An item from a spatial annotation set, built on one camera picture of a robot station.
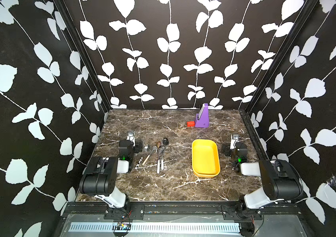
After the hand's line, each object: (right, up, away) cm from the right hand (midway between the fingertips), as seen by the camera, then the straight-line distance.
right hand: (230, 140), depth 95 cm
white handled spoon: (-45, -7, 0) cm, 46 cm away
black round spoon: (-43, -1, +5) cm, 43 cm away
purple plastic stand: (-16, +14, +9) cm, 24 cm away
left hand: (-64, +2, -1) cm, 64 cm away
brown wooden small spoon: (-48, -3, +6) cm, 49 cm away
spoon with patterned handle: (-59, -14, -5) cm, 61 cm away
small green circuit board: (-63, -39, -25) cm, 78 cm away
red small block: (-25, +11, +15) cm, 31 cm away
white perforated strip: (-45, -39, -25) cm, 64 cm away
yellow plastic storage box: (-17, -13, -4) cm, 22 cm away
